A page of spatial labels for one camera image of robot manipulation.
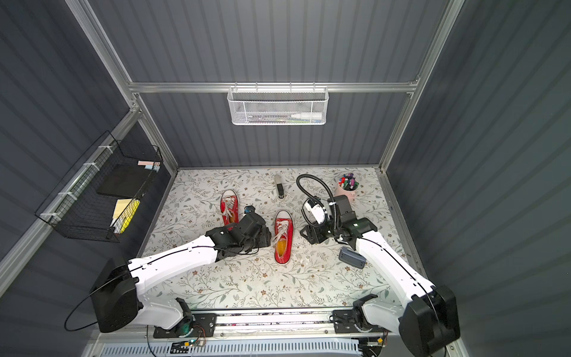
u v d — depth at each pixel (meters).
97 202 0.71
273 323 0.75
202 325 0.74
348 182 0.96
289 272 0.85
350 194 0.96
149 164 0.85
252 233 0.62
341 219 0.61
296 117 0.91
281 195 1.06
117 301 0.40
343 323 0.74
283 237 0.87
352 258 0.85
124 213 0.62
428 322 0.39
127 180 0.79
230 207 0.97
